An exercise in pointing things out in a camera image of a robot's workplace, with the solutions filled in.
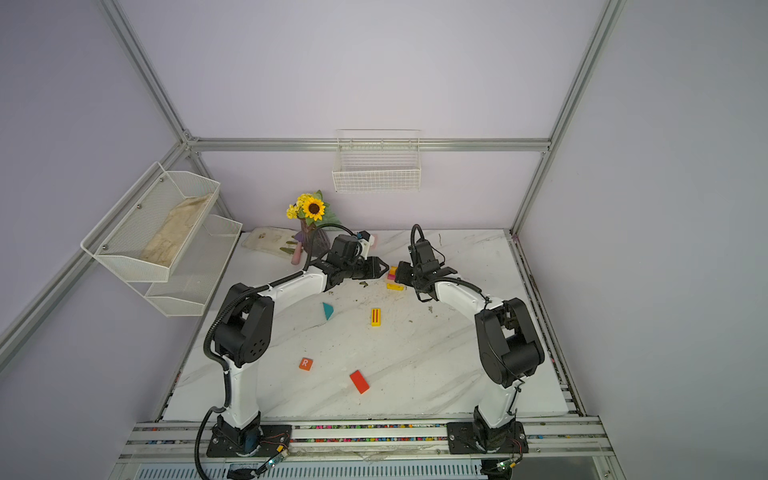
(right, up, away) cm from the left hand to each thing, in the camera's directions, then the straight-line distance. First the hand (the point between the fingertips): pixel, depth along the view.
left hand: (384, 268), depth 94 cm
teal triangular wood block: (-19, -14, +4) cm, 24 cm away
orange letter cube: (-23, -28, -8) cm, 37 cm away
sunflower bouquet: (-23, +19, +1) cm, 30 cm away
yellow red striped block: (-3, -16, +2) cm, 16 cm away
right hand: (+5, -1, 0) cm, 5 cm away
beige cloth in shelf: (-57, +6, -18) cm, 60 cm away
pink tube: (-34, +5, +18) cm, 38 cm away
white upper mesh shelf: (-62, +11, -16) cm, 65 cm away
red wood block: (-7, -32, -11) cm, 34 cm away
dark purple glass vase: (-28, +10, +20) cm, 35 cm away
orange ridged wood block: (+3, -1, +2) cm, 4 cm away
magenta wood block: (+2, -3, +3) cm, 5 cm away
